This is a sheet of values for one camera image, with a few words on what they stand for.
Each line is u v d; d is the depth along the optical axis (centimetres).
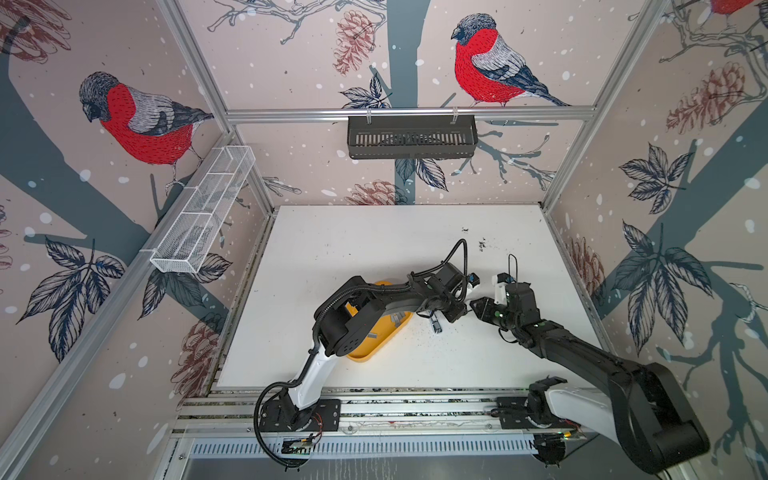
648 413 41
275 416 73
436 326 88
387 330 86
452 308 82
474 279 82
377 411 76
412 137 104
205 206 80
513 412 73
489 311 78
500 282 81
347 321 52
